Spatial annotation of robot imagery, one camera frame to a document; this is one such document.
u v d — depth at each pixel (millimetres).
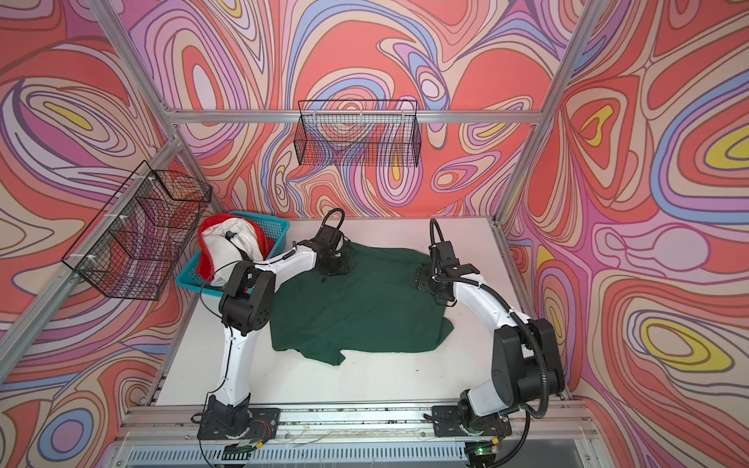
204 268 934
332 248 844
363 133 962
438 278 639
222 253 925
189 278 933
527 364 440
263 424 722
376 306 938
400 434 731
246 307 578
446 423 731
